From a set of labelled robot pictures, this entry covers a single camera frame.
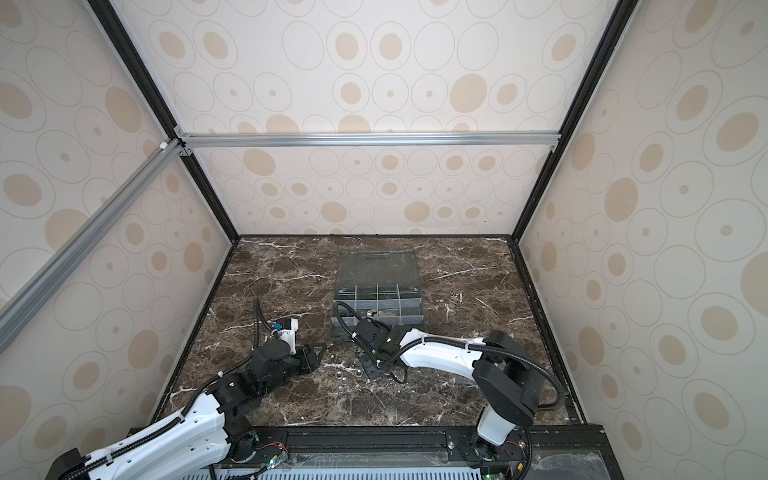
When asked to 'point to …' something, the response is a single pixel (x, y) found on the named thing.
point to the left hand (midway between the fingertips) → (329, 345)
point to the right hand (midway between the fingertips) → (374, 364)
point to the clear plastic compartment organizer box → (378, 284)
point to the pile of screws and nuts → (350, 379)
